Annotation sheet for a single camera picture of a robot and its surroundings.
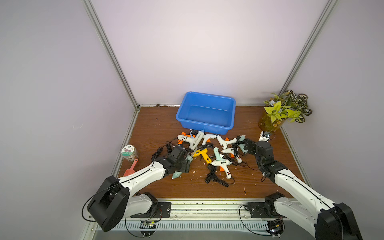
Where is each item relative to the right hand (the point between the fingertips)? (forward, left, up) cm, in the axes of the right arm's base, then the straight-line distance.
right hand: (256, 139), depth 83 cm
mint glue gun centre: (-5, +22, -11) cm, 25 cm away
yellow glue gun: (-3, +30, -12) cm, 32 cm away
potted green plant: (+15, -14, +9) cm, 22 cm away
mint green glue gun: (-18, +45, -10) cm, 49 cm away
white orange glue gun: (+4, +16, -11) cm, 20 cm away
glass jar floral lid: (-7, +75, -6) cm, 75 cm away
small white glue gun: (+8, +28, -13) cm, 32 cm away
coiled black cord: (-17, +25, -13) cm, 33 cm away
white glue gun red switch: (-13, +18, -11) cm, 25 cm away
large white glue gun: (+4, +36, -10) cm, 38 cm away
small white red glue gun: (-7, +9, -14) cm, 17 cm away
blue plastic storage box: (+32, +21, -16) cm, 42 cm away
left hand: (-11, +41, -11) cm, 44 cm away
